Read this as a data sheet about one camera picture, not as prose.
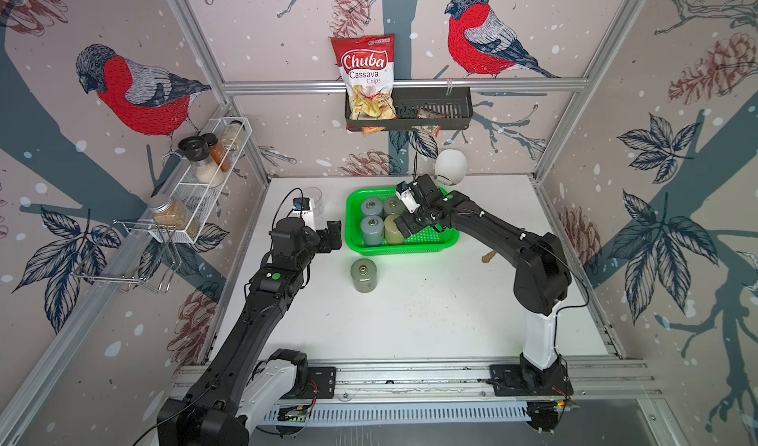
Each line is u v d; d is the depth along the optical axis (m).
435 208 0.66
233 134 0.86
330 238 0.70
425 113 0.92
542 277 0.50
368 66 0.81
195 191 0.76
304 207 0.66
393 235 0.94
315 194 1.10
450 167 1.10
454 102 0.95
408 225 0.81
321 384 0.73
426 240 1.01
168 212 0.60
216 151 0.75
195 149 0.68
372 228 0.95
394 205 1.00
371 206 1.00
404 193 0.82
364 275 0.84
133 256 0.58
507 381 0.73
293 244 0.57
